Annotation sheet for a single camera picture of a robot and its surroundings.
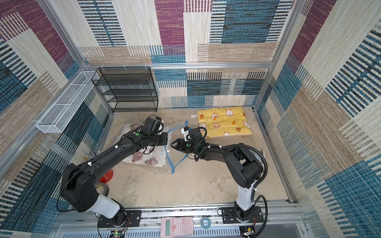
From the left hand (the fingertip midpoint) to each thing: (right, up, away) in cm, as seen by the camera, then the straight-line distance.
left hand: (168, 138), depth 85 cm
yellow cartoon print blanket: (+37, +10, +25) cm, 45 cm away
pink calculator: (+4, -40, -14) cm, 43 cm away
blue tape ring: (+20, -40, -14) cm, 47 cm away
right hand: (+3, -6, +5) cm, 8 cm away
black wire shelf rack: (-34, +33, +24) cm, 53 cm away
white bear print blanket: (-7, -12, +5) cm, 15 cm away
